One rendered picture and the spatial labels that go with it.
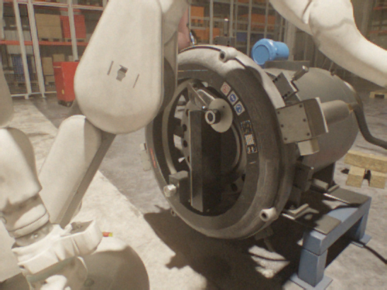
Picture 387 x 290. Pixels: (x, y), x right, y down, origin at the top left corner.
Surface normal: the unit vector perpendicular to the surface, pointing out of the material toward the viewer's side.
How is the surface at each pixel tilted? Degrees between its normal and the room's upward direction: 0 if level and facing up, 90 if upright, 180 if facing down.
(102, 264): 73
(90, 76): 86
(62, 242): 87
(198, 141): 90
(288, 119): 90
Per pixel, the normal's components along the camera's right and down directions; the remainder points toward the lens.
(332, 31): -0.34, 0.36
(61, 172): -0.09, 0.29
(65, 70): 0.70, 0.20
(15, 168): 0.96, -0.04
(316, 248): -0.75, 0.19
